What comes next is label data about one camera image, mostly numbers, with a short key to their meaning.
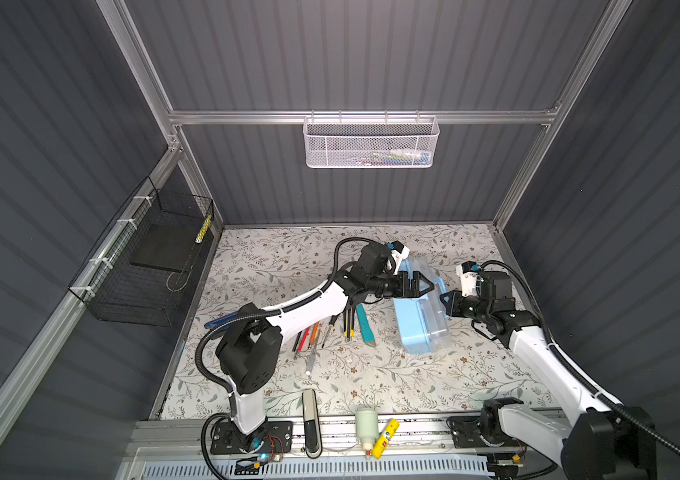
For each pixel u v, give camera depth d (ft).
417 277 2.32
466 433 2.42
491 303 2.07
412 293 2.27
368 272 2.11
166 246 2.55
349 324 3.00
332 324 3.06
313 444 2.26
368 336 2.99
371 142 4.05
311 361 2.84
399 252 2.46
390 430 2.40
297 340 2.96
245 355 1.56
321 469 2.53
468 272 2.46
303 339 2.97
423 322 2.52
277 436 2.38
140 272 2.37
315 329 3.02
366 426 2.24
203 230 2.67
